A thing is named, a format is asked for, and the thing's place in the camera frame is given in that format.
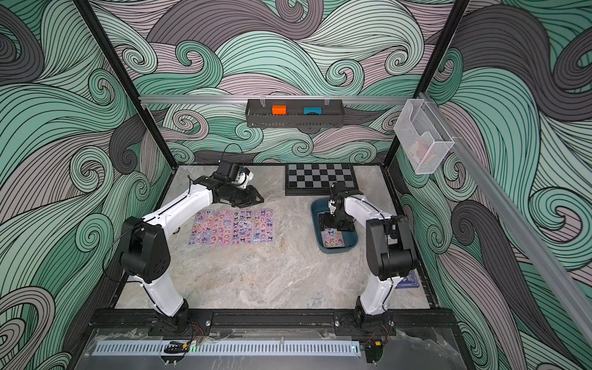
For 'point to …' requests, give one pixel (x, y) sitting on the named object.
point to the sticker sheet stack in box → (332, 238)
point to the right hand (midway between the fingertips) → (335, 229)
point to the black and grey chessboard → (317, 179)
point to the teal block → (312, 109)
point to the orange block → (279, 109)
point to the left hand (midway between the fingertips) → (261, 198)
